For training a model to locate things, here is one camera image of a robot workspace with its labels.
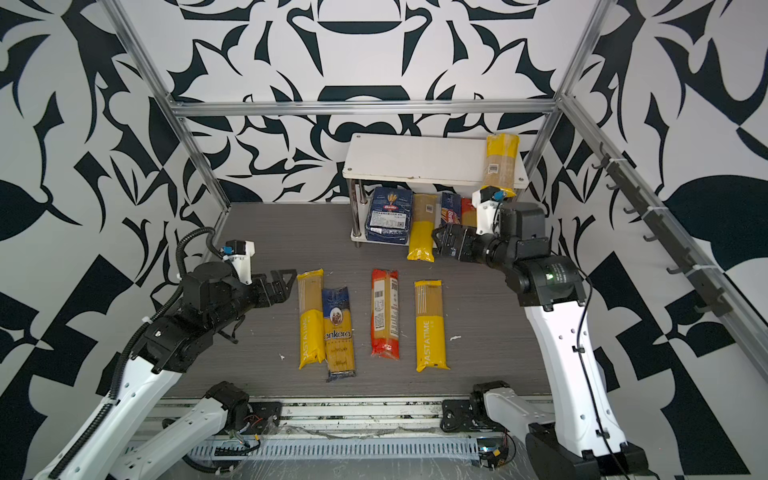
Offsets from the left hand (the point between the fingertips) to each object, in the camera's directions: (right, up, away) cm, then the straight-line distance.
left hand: (280, 269), depth 68 cm
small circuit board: (+48, -43, +3) cm, 65 cm away
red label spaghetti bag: (+24, -17, +19) cm, 34 cm away
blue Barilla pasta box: (+25, +13, +31) cm, 42 cm away
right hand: (+38, +8, -5) cm, 39 cm away
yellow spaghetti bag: (+37, +11, +36) cm, 52 cm away
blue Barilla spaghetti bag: (+46, +17, +37) cm, 62 cm away
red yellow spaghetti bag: (+53, +15, +37) cm, 66 cm away
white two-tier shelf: (+43, +28, +15) cm, 53 cm away
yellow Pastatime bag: (+2, -13, +22) cm, 25 cm away
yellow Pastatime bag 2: (+37, -19, +19) cm, 45 cm away
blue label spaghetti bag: (+11, -21, +17) cm, 29 cm away
